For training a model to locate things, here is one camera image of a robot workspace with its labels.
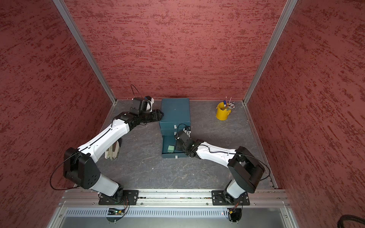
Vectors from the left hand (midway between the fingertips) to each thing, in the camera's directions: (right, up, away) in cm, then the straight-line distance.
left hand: (159, 117), depth 84 cm
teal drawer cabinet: (+10, +1, 0) cm, 10 cm away
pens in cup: (+46, +8, +11) cm, 48 cm away
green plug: (+6, -21, +6) cm, 22 cm away
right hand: (+12, -19, +3) cm, 22 cm away
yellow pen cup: (+44, +2, +21) cm, 49 cm away
